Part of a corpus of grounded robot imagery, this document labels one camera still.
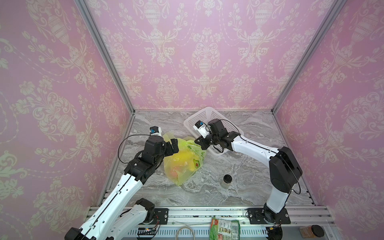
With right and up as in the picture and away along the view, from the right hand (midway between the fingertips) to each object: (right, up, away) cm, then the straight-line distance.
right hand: (196, 140), depth 86 cm
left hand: (-13, 0, -11) cm, 17 cm away
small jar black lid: (+17, -20, -7) cm, 27 cm away
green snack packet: (+13, -40, -17) cm, 45 cm away
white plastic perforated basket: (+7, +16, +26) cm, 31 cm away
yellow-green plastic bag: (-8, -12, -8) cm, 17 cm away
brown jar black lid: (+49, -37, -21) cm, 65 cm away
